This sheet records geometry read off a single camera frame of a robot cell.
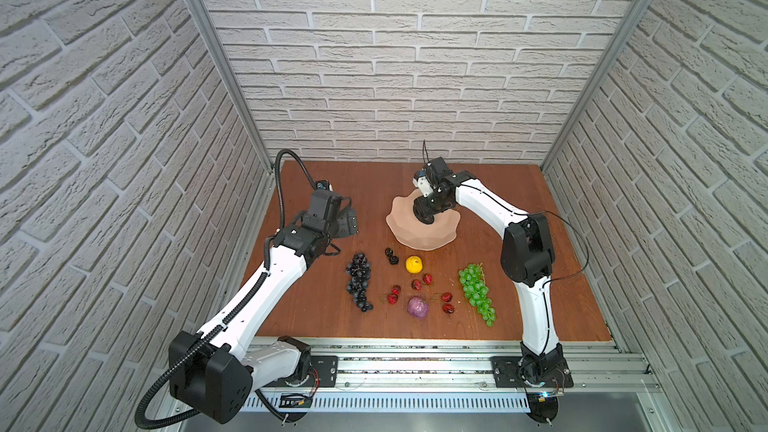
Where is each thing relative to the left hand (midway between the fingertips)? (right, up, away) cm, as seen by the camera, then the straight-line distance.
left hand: (338, 213), depth 80 cm
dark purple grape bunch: (+5, -18, +6) cm, 20 cm away
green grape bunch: (+39, -21, +3) cm, 44 cm away
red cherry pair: (+16, -23, +6) cm, 29 cm away
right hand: (+26, +2, +17) cm, 31 cm away
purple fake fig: (+22, -26, 0) cm, 34 cm away
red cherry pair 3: (+31, -27, +3) cm, 41 cm away
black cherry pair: (+15, -16, +12) cm, 25 cm away
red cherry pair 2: (+25, -21, +8) cm, 34 cm away
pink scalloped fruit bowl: (+22, -8, +17) cm, 29 cm away
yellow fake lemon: (+21, -16, +8) cm, 27 cm away
